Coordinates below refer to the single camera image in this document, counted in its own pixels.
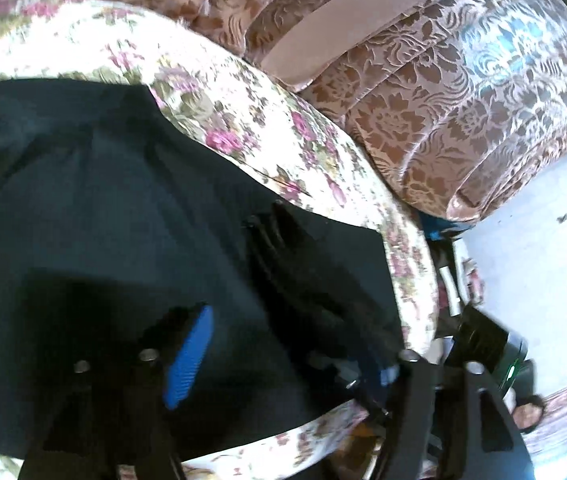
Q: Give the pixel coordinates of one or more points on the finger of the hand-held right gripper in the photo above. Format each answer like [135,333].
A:
[323,265]
[283,280]

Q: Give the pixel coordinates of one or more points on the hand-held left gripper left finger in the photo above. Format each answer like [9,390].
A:
[188,355]

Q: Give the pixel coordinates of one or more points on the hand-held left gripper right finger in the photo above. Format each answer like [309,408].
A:
[388,376]

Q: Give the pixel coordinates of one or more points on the black pants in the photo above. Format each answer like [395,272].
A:
[88,210]

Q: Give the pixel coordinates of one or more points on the white roll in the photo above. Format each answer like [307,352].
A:
[448,285]

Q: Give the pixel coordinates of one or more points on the person's sandaled foot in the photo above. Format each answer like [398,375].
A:
[531,412]

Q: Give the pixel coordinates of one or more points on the blue object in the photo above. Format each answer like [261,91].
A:
[443,227]

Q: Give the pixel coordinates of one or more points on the brown floral sofa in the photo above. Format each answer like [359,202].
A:
[413,110]

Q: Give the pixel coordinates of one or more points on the plain pink curtain panel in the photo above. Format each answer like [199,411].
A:
[343,35]

